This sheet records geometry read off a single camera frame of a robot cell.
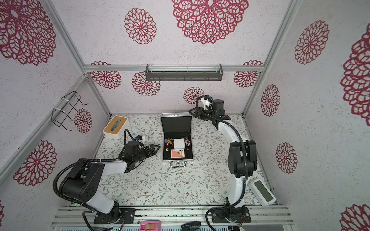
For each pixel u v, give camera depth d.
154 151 0.84
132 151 0.72
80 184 0.45
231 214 0.65
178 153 0.95
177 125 0.96
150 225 0.68
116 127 1.06
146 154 0.83
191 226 0.69
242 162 0.45
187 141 1.00
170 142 1.00
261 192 0.78
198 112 0.81
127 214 0.76
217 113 0.73
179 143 1.00
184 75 0.87
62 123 0.73
